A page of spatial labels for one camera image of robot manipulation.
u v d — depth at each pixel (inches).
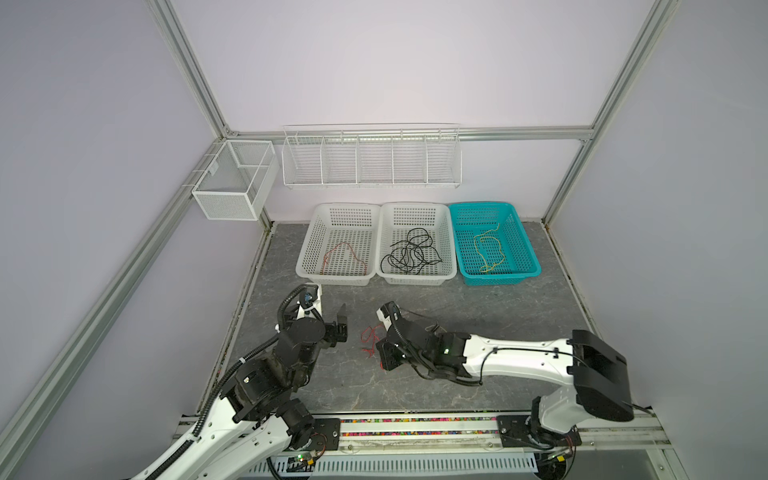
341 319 24.4
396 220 45.5
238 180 39.7
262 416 18.0
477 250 43.6
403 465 62.1
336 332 24.8
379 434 29.7
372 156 38.7
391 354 26.6
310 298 22.1
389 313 26.8
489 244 44.6
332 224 45.9
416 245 44.1
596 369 18.3
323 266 41.6
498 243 44.5
